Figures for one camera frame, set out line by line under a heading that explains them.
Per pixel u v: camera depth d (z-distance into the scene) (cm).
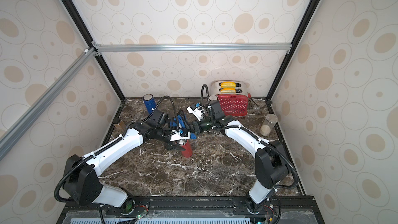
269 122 90
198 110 73
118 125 95
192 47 92
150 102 93
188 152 86
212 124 64
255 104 117
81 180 41
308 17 78
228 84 100
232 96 97
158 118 64
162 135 67
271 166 45
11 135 52
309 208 75
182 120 73
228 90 97
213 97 93
